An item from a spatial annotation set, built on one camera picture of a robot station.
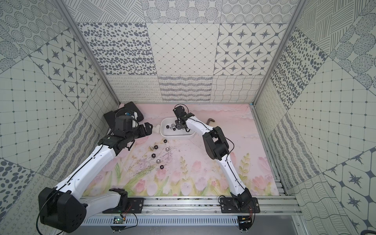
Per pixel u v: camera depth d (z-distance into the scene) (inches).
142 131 28.7
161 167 34.5
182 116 32.3
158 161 35.3
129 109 44.2
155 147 37.5
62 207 14.9
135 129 26.3
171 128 41.2
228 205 29.1
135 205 28.9
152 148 37.4
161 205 29.9
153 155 36.3
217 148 24.5
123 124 23.4
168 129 41.2
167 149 37.4
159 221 27.6
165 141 38.6
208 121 42.7
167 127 41.7
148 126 29.5
